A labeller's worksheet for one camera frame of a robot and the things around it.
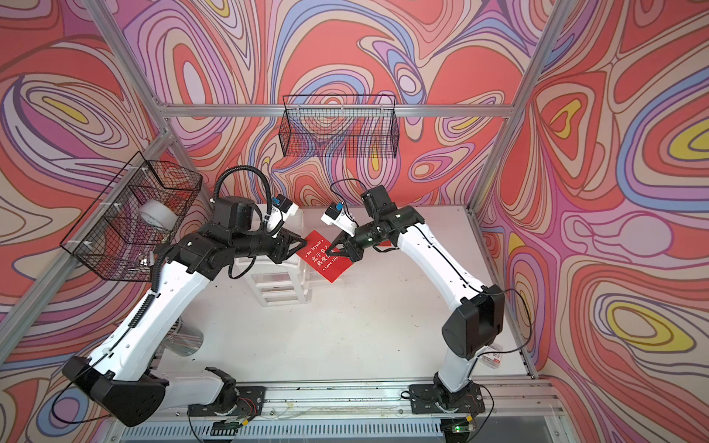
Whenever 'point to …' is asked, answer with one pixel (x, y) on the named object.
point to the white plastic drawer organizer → (284, 283)
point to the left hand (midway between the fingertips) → (305, 240)
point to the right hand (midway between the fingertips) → (332, 257)
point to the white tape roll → (159, 214)
